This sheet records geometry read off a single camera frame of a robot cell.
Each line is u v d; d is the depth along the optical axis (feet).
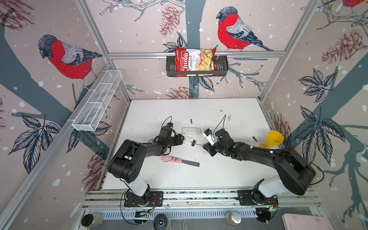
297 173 1.42
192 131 3.30
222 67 3.09
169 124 2.82
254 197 2.20
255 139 3.17
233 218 1.96
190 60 2.87
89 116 2.34
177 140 2.74
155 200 2.40
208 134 2.57
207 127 3.33
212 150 2.55
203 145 2.94
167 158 2.80
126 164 1.47
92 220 2.00
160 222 1.92
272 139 2.62
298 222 2.22
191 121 3.49
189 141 3.12
